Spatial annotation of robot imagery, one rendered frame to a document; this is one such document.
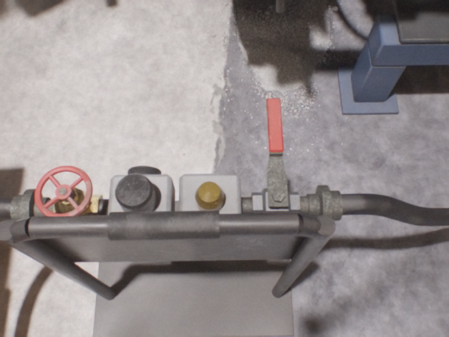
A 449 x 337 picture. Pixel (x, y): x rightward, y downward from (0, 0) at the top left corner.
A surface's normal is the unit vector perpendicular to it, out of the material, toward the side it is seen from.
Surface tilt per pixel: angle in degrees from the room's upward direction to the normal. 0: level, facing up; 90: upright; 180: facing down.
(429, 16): 0
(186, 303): 0
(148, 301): 0
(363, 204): 15
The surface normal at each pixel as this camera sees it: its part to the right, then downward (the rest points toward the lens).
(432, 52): 0.01, 0.93
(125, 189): 0.00, -0.37
